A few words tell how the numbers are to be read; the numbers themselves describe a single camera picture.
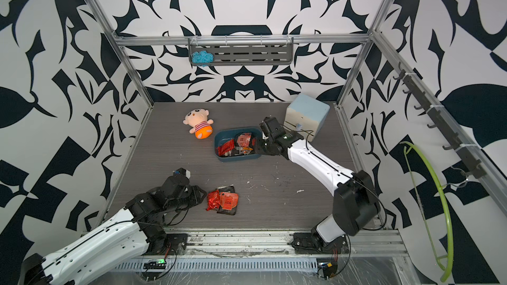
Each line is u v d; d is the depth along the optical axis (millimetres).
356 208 425
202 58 913
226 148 966
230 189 872
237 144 964
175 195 606
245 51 948
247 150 953
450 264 496
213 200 816
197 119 1048
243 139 964
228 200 831
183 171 744
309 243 737
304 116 963
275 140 634
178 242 742
